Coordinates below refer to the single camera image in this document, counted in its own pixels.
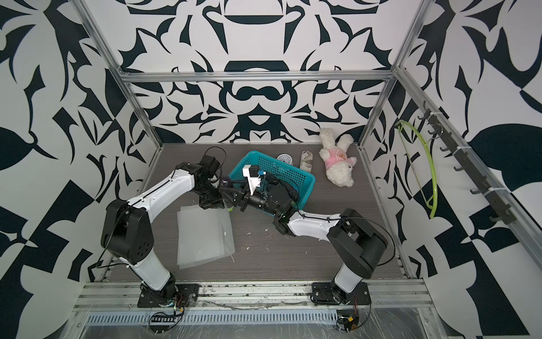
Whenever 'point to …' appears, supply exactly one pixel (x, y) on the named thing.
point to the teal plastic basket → (298, 182)
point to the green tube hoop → (435, 190)
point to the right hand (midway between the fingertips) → (224, 185)
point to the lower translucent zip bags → (204, 235)
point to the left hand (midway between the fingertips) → (224, 202)
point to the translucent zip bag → (204, 236)
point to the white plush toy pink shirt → (339, 165)
